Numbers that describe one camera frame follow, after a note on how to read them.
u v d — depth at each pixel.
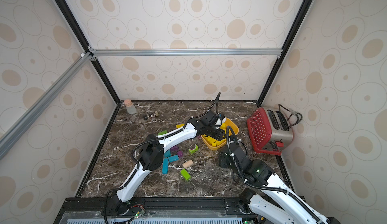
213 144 0.93
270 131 0.82
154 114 1.09
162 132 1.00
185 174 0.83
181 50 0.88
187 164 0.86
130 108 1.12
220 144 0.91
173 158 0.86
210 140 0.95
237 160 0.51
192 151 0.91
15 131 0.53
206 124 0.73
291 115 0.85
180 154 0.90
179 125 1.07
